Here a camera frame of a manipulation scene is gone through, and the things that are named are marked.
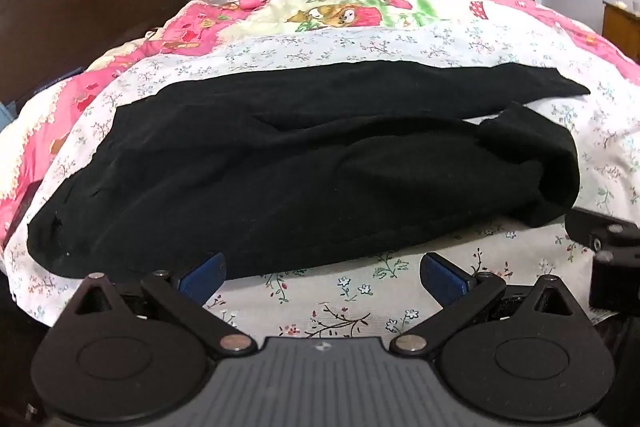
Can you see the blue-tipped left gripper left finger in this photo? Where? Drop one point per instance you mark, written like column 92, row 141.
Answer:
column 179, row 297

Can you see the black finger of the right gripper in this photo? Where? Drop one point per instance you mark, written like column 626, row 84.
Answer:
column 600, row 232

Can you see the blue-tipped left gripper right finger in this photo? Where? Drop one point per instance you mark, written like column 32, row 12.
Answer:
column 463, row 298

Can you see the black pants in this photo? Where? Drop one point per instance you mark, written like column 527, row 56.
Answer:
column 290, row 169

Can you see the floral pink white quilt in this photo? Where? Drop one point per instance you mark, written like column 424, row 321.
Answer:
column 58, row 132

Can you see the wooden side desk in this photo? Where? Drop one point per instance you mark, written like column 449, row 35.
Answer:
column 622, row 28

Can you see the dark brown wooden headboard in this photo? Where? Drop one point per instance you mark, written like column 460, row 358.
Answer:
column 43, row 40

